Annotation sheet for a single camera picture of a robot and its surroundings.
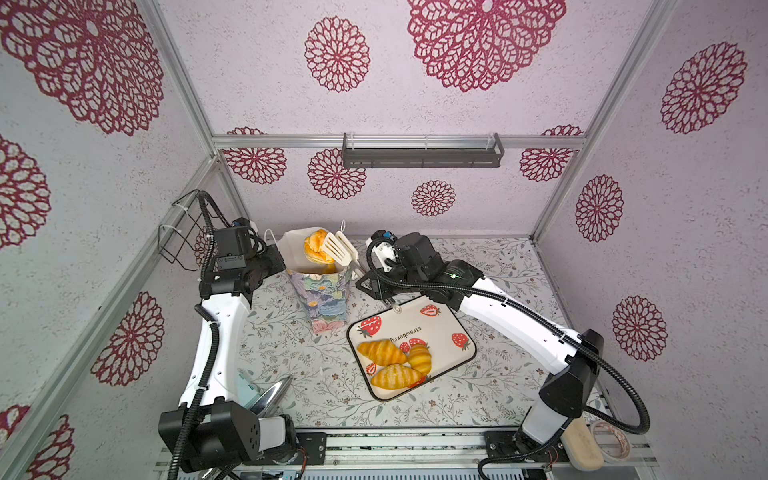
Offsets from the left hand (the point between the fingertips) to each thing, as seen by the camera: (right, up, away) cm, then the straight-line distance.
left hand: (277, 261), depth 78 cm
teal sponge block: (-9, -36, +2) cm, 37 cm away
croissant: (+27, -26, +7) cm, 38 cm away
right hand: (+22, -4, -8) cm, 24 cm away
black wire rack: (-25, +6, -2) cm, 25 cm away
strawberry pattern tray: (+41, -19, +19) cm, 50 cm away
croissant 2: (+31, -32, +3) cm, 45 cm away
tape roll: (+87, -44, -3) cm, 98 cm away
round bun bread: (+11, +2, -6) cm, 13 cm away
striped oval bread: (+38, -28, +8) cm, 48 cm away
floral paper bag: (+11, -8, +3) cm, 15 cm away
